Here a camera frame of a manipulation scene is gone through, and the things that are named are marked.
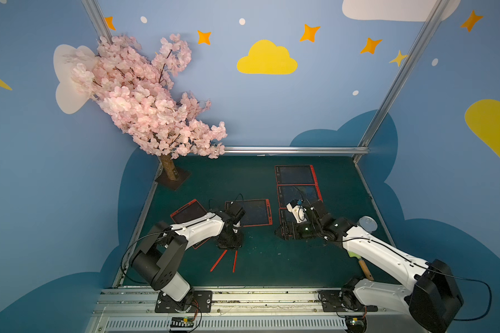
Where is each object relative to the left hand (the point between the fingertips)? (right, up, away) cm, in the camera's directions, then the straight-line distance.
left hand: (239, 245), depth 87 cm
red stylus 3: (-2, -6, -4) cm, 7 cm away
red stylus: (+40, +23, +21) cm, 51 cm away
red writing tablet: (+8, +12, +12) cm, 19 cm away
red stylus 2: (-7, -4, -3) cm, 9 cm away
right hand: (+19, +8, -7) cm, 22 cm away
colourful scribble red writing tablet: (+25, +21, +19) cm, 38 cm away
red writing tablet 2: (+31, +29, +29) cm, 51 cm away
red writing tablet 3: (-26, +12, +11) cm, 31 cm away
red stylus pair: (+41, +29, +26) cm, 57 cm away
